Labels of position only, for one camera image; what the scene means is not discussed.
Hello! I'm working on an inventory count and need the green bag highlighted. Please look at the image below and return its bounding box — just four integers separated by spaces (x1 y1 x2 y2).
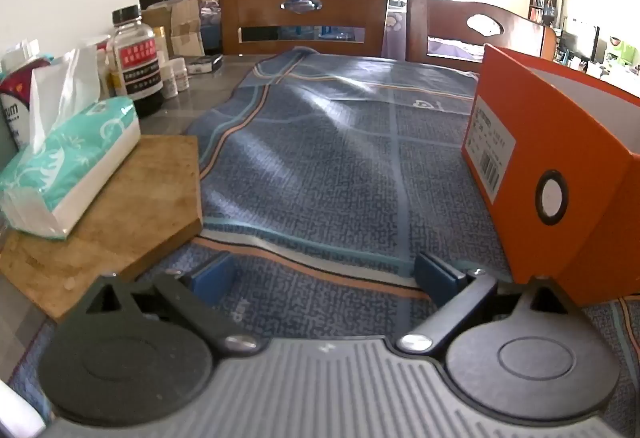
606 38 640 69

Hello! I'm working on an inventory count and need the wooden chair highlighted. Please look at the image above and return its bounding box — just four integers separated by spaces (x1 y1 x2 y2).
406 0 557 73
220 0 389 58

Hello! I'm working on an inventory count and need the small black box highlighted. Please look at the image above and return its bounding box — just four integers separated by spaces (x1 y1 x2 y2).
186 54 224 74

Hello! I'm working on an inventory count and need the blue checked tablecloth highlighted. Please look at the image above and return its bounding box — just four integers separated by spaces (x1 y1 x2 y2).
10 46 640 419

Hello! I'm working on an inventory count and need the wooden cutting board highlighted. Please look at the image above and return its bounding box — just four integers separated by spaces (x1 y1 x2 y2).
0 134 204 321

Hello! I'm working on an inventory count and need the orange cardboard box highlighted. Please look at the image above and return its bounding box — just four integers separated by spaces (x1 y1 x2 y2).
461 44 640 307

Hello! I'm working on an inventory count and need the clear bottle black cap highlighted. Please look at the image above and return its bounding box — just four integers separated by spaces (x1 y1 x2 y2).
106 5 165 117

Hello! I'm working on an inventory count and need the black monitor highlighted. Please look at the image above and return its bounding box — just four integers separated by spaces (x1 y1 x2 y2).
560 25 601 63

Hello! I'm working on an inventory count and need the brown cardboard box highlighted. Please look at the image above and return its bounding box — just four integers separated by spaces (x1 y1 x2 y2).
142 0 206 58

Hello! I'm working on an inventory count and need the small white jar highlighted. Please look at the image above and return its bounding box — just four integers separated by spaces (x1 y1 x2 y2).
169 58 191 92
160 68 179 99

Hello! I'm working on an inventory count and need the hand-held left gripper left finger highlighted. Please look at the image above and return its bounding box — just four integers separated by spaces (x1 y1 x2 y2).
75 252 263 360

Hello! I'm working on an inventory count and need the white red printed pouch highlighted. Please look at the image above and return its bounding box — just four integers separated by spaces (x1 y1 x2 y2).
0 40 56 149

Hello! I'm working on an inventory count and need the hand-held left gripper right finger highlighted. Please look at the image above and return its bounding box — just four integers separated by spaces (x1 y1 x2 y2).
396 252 578 354

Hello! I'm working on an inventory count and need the teal tissue pack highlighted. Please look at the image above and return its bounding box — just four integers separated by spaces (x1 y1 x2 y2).
0 48 142 240

